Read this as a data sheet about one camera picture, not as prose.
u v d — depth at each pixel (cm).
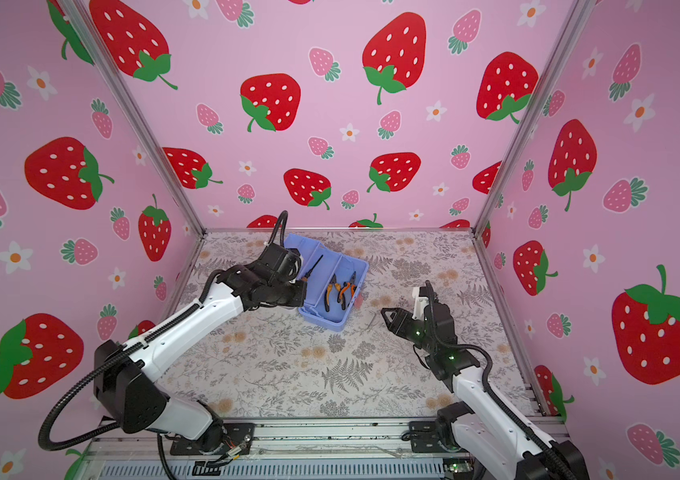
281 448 73
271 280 60
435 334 60
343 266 101
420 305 74
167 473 69
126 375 40
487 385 52
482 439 56
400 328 71
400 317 73
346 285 103
